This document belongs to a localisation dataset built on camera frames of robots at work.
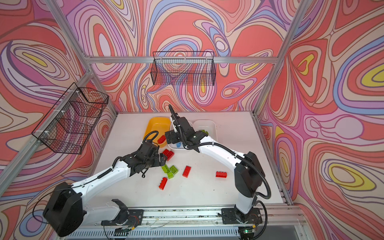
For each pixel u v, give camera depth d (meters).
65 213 0.40
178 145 0.99
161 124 1.13
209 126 1.07
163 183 0.83
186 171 0.89
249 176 0.45
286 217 0.76
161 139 1.02
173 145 0.97
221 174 0.85
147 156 0.65
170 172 0.88
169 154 0.95
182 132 0.61
